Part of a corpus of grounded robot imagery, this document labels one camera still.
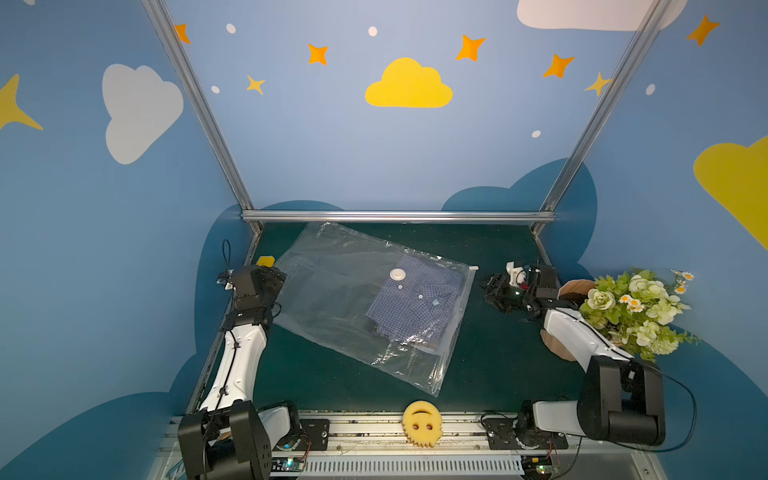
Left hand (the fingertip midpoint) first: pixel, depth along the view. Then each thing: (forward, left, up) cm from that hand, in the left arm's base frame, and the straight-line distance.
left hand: (280, 273), depth 84 cm
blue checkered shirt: (0, -40, -13) cm, 42 cm away
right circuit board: (-42, -68, -18) cm, 82 cm away
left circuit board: (-43, -7, -19) cm, 48 cm away
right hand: (+1, -60, -5) cm, 60 cm away
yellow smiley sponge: (-34, -40, -15) cm, 55 cm away
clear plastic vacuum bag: (+15, -10, -21) cm, 28 cm away
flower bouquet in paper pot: (-15, -86, +12) cm, 88 cm away
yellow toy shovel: (+19, +15, -19) cm, 31 cm away
